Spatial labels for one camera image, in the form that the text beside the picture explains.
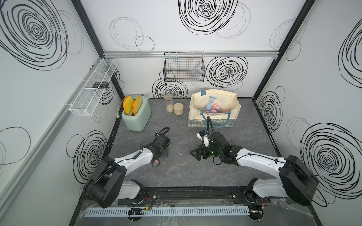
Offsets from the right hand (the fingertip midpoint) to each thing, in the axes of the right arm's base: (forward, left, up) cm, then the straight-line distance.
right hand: (195, 150), depth 81 cm
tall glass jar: (+37, +19, +5) cm, 42 cm away
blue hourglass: (+34, -11, +1) cm, 36 cm away
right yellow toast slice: (+24, +38, +12) cm, 46 cm away
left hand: (+2, +21, -8) cm, 23 cm away
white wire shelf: (+21, +59, +26) cm, 68 cm away
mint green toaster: (+21, +38, +6) cm, 44 cm away
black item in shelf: (+25, +53, +27) cm, 65 cm away
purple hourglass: (+29, -14, +1) cm, 32 cm away
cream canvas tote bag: (+35, -20, +1) cm, 40 cm away
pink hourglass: (+34, -16, +1) cm, 37 cm away
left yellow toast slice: (+25, +43, +13) cm, 51 cm away
